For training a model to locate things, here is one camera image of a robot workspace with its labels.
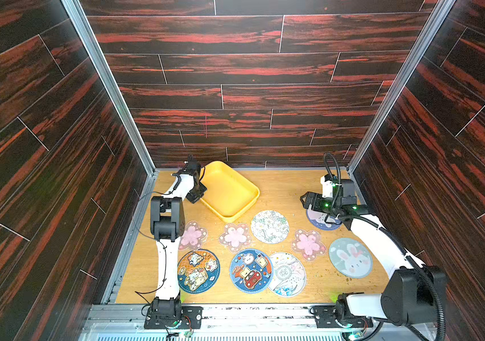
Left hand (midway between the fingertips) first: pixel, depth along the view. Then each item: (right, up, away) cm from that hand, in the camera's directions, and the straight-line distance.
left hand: (203, 195), depth 108 cm
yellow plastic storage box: (+13, +1, -4) cm, 14 cm away
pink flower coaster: (+17, -19, -13) cm, 28 cm away
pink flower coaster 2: (+49, -21, -17) cm, 56 cm away
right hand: (+50, -1, -22) cm, 55 cm away
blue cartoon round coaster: (+24, -30, -24) cm, 45 cm away
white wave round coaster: (+39, -31, -24) cm, 55 cm away
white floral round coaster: (+33, -14, -12) cm, 38 cm away
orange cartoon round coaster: (+2, -30, -24) cm, 38 cm away
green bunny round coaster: (+65, -25, -22) cm, 73 cm away
